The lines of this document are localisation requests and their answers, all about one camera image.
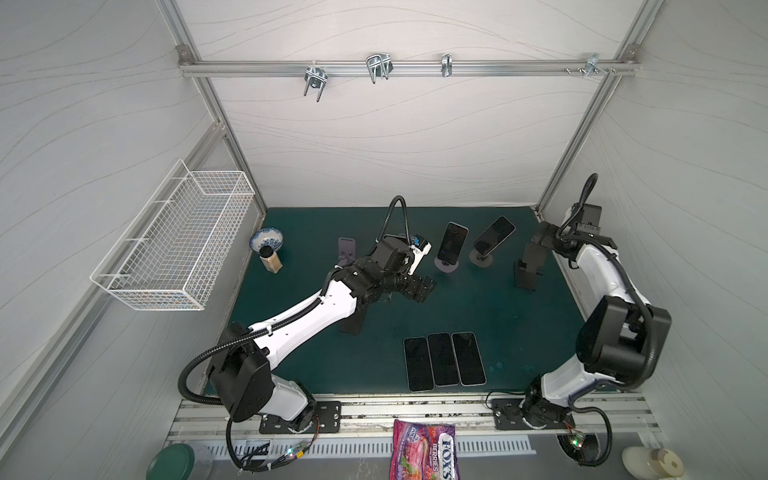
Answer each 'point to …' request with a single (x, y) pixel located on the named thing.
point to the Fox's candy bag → (423, 451)
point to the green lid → (173, 462)
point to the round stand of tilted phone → (479, 260)
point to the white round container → (652, 463)
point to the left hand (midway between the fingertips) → (428, 271)
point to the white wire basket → (165, 254)
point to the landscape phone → (418, 364)
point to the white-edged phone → (468, 359)
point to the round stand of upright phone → (445, 266)
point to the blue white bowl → (266, 236)
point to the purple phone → (442, 358)
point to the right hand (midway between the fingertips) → (560, 231)
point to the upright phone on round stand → (452, 242)
